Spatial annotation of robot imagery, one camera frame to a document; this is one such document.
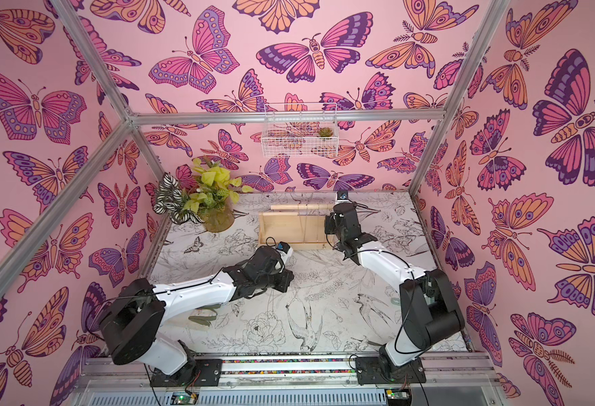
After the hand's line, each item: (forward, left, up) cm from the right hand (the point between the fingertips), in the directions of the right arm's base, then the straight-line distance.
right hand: (336, 212), depth 90 cm
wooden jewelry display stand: (+3, +12, -14) cm, 19 cm away
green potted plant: (+3, +46, +5) cm, 46 cm away
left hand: (-20, +14, -10) cm, 26 cm away
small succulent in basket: (+25, +4, +16) cm, 30 cm away
